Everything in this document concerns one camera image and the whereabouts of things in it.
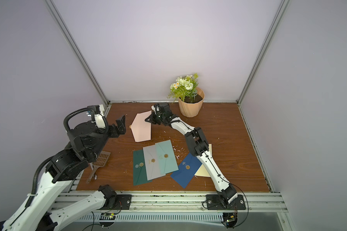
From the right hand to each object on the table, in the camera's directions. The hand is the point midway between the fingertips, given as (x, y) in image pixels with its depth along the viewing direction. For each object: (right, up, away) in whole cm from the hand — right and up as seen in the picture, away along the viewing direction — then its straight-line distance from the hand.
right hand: (144, 115), depth 98 cm
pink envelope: (-1, -9, -3) cm, 10 cm away
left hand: (-3, 0, -38) cm, 38 cm away
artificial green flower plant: (+28, +17, -9) cm, 34 cm away
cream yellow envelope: (+38, -33, -14) cm, 53 cm away
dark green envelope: (+1, -35, -15) cm, 38 cm away
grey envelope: (+8, -31, -12) cm, 34 cm away
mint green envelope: (+17, -26, -8) cm, 32 cm away
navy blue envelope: (+30, -32, -13) cm, 46 cm away
